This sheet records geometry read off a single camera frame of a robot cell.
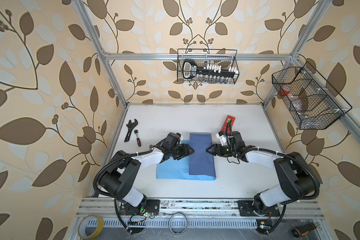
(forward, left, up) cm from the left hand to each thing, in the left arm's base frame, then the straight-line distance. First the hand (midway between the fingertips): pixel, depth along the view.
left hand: (193, 151), depth 87 cm
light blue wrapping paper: (-8, -3, -1) cm, 9 cm away
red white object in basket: (+26, -50, +26) cm, 62 cm away
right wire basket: (+14, -58, +25) cm, 65 cm away
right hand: (+1, -11, -3) cm, 11 cm away
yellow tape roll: (-38, +50, -4) cm, 63 cm away
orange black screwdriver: (-35, -49, -4) cm, 61 cm away
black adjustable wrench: (+23, +45, -8) cm, 51 cm away
